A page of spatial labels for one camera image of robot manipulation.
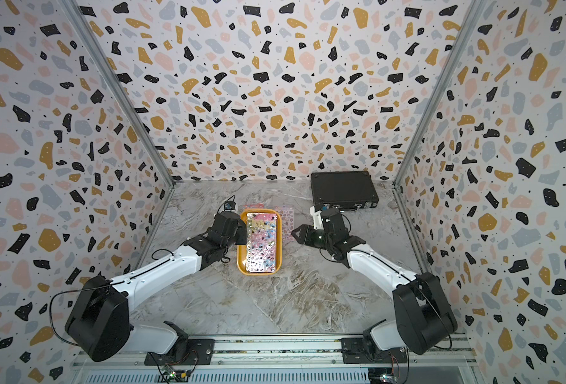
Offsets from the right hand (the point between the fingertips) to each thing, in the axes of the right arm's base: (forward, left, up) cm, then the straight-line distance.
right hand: (295, 233), depth 84 cm
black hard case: (+37, -22, -16) cm, 46 cm away
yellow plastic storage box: (-3, +20, -9) cm, 23 cm away
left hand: (+3, +19, 0) cm, 19 cm away
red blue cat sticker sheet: (+25, +21, -15) cm, 36 cm away
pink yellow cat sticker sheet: (0, +13, -7) cm, 15 cm away
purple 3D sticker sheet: (+16, +4, -15) cm, 23 cm away
